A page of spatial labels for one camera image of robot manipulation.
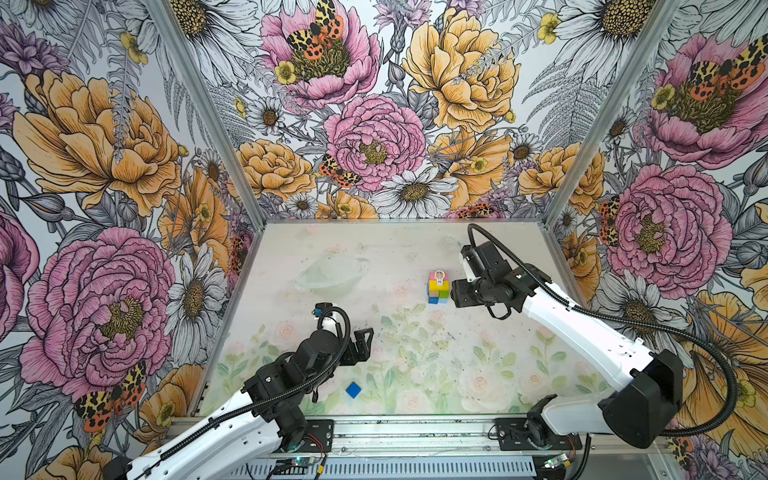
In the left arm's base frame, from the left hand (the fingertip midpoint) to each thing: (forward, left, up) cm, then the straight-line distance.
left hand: (356, 342), depth 76 cm
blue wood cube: (-8, +1, -14) cm, 16 cm away
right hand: (+9, -28, +3) cm, 29 cm away
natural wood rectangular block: (+19, -23, -9) cm, 31 cm away
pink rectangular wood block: (+24, -22, -6) cm, 33 cm away
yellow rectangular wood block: (+20, -22, -6) cm, 31 cm away
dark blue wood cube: (+19, -22, -12) cm, 31 cm away
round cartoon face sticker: (+22, -24, -5) cm, 33 cm away
